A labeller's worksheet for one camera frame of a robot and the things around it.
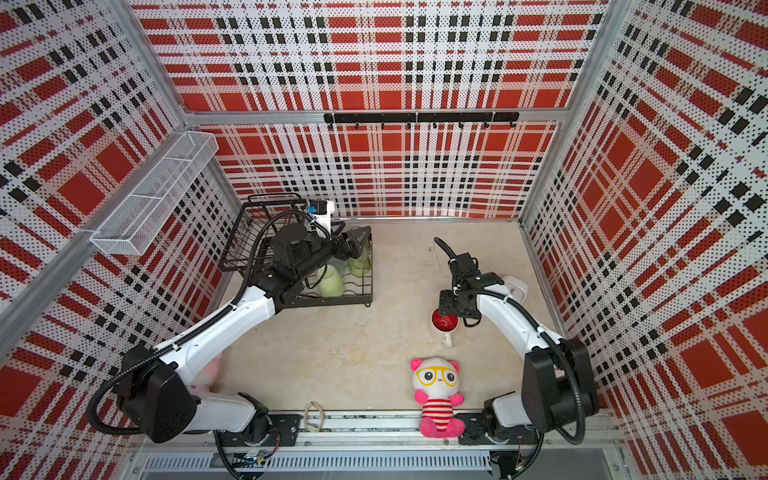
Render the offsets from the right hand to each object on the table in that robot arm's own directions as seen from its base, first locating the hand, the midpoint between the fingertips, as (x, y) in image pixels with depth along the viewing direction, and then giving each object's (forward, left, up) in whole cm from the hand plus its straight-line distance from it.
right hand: (457, 308), depth 86 cm
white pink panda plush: (-20, +8, -1) cm, 21 cm away
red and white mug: (-2, +3, -7) cm, 8 cm away
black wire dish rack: (+33, +77, -9) cm, 84 cm away
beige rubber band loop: (-26, +42, -8) cm, 50 cm away
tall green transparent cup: (+21, +31, -6) cm, 38 cm away
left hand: (+11, +26, +24) cm, 37 cm away
